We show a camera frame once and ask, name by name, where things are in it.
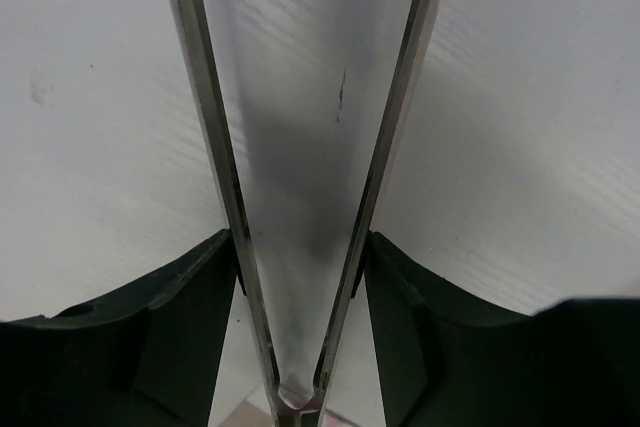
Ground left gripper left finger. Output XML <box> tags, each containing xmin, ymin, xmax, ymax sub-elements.
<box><xmin>1</xmin><ymin>230</ymin><xmax>236</xmax><ymax>426</ymax></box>

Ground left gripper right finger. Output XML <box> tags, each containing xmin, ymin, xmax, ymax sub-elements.
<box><xmin>364</xmin><ymin>233</ymin><xmax>639</xmax><ymax>426</ymax></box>

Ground metal tongs wooden tips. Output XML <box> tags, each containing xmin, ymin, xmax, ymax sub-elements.
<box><xmin>169</xmin><ymin>0</ymin><xmax>439</xmax><ymax>426</ymax></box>

